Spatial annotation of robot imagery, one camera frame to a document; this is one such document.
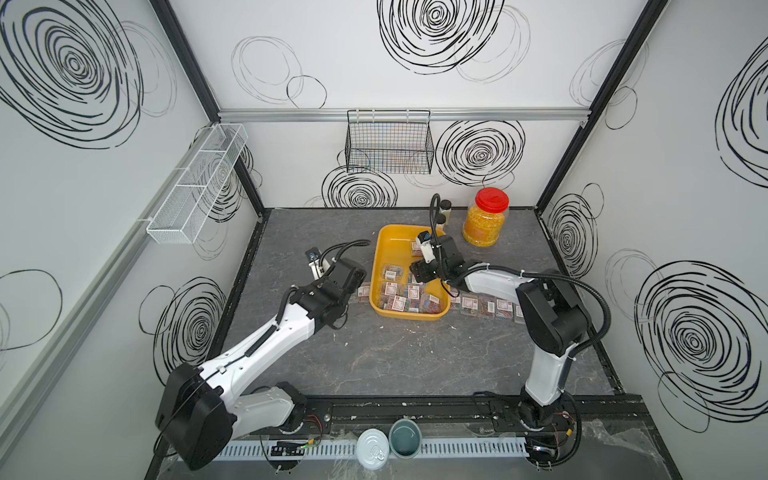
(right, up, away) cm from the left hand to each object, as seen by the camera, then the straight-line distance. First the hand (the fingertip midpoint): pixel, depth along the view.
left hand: (337, 278), depth 81 cm
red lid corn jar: (+47, +17, +20) cm, 54 cm away
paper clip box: (+45, -10, +10) cm, 47 cm away
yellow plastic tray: (+16, -6, +12) cm, 21 cm away
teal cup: (+18, -37, -11) cm, 43 cm away
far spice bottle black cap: (+35, +23, +28) cm, 50 cm away
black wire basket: (+14, +51, +42) cm, 68 cm away
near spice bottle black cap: (+32, +18, +24) cm, 44 cm away
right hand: (+24, +2, +15) cm, 29 cm away
